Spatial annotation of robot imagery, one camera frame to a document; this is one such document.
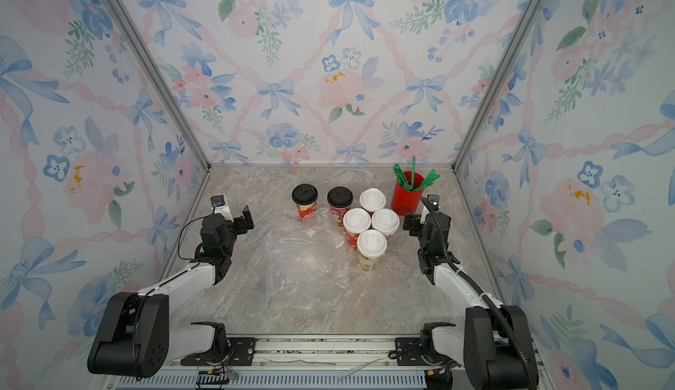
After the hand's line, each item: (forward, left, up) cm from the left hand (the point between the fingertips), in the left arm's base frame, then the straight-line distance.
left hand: (235, 207), depth 88 cm
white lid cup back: (+2, -46, +2) cm, 46 cm away
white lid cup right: (-6, -49, +2) cm, 50 cm away
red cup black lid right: (+2, -35, +1) cm, 35 cm away
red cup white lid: (-7, -40, +2) cm, 41 cm away
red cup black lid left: (+3, -23, +2) cm, 23 cm away
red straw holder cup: (+9, -59, -8) cm, 60 cm away
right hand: (-1, -64, 0) cm, 64 cm away
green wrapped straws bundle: (+10, -66, +4) cm, 66 cm away
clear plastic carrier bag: (-14, -24, -12) cm, 30 cm away
